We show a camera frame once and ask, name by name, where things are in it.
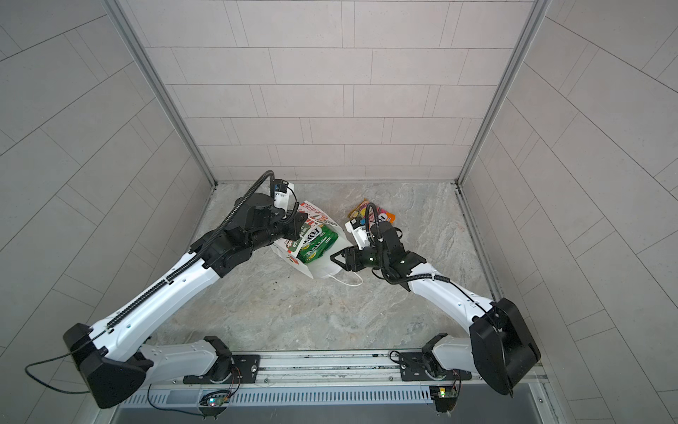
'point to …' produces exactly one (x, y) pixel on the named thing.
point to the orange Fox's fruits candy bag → (359, 214)
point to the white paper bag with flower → (321, 265)
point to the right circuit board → (445, 397)
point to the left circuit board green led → (214, 402)
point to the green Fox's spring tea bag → (317, 239)
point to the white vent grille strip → (177, 400)
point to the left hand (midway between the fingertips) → (314, 213)
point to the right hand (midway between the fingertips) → (336, 258)
